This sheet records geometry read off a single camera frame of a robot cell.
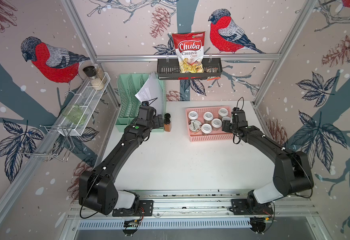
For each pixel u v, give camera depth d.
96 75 0.81
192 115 1.05
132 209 0.65
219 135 0.94
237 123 0.70
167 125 0.98
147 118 0.63
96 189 0.40
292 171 0.44
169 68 0.95
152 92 0.98
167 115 1.01
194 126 1.01
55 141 0.61
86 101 0.80
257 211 0.68
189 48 0.80
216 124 0.99
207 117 1.04
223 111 1.07
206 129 0.97
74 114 0.67
